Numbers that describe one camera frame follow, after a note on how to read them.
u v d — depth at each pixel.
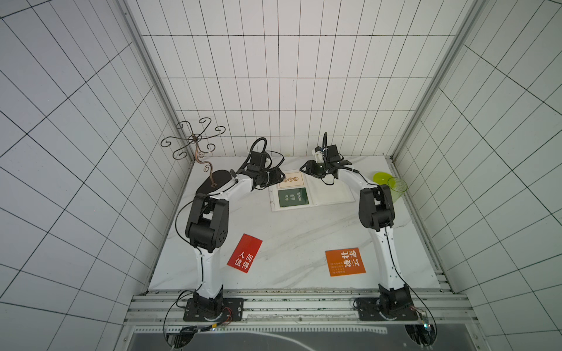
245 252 0.86
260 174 0.79
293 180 1.09
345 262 0.83
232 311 0.72
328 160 0.88
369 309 0.73
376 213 0.65
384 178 1.07
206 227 0.53
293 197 1.03
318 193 1.04
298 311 0.74
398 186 1.07
